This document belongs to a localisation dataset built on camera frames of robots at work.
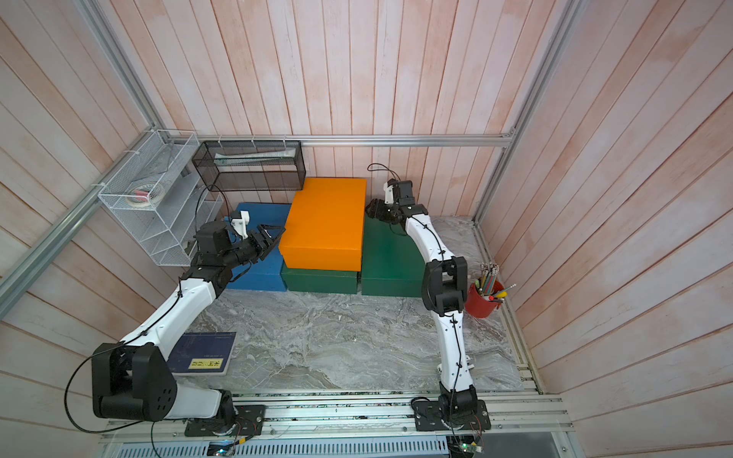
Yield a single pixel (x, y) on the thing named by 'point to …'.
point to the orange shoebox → (325, 225)
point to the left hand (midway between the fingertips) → (284, 236)
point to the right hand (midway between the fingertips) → (371, 208)
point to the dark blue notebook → (202, 353)
